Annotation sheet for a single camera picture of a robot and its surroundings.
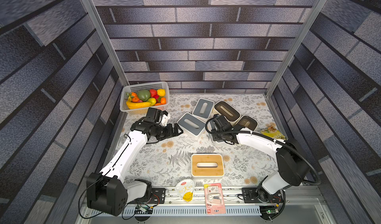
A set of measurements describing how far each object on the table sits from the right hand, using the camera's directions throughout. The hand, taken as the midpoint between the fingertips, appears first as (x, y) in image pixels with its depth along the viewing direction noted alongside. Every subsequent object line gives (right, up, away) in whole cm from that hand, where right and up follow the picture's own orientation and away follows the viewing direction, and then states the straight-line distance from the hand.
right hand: (214, 132), depth 90 cm
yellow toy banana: (-57, +17, +13) cm, 61 cm away
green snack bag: (+39, 0, +4) cm, 39 cm away
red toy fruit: (-44, +26, +23) cm, 56 cm away
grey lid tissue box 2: (-6, +14, +18) cm, 23 cm away
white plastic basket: (-56, +22, +20) cm, 63 cm away
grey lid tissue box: (-14, +4, +9) cm, 17 cm away
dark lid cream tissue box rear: (+13, +11, +10) cm, 20 cm away
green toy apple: (-42, +21, +14) cm, 49 cm away
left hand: (-22, +2, -12) cm, 25 cm away
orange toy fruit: (-36, +21, +19) cm, 45 cm away
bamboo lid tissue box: (-5, -17, -11) cm, 21 cm away
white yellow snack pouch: (-17, -23, -22) cm, 36 cm away
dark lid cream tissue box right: (+23, +6, +7) cm, 25 cm away
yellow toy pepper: (-38, +28, +24) cm, 53 cm away
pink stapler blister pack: (-3, -29, -19) cm, 35 cm away
